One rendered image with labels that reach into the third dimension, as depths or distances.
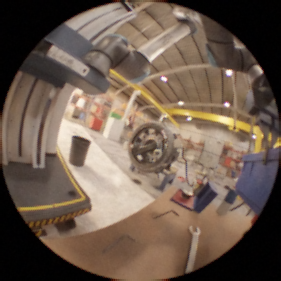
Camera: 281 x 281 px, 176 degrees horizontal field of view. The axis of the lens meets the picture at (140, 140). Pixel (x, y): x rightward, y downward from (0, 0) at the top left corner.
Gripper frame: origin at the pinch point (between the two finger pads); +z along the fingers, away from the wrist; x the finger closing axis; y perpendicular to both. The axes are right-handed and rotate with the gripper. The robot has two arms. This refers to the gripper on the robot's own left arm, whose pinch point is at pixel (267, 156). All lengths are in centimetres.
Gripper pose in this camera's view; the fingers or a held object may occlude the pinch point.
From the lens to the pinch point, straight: 25.4
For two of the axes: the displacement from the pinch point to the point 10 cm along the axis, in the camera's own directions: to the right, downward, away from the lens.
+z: -3.6, 9.3, 0.3
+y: 5.8, 2.0, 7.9
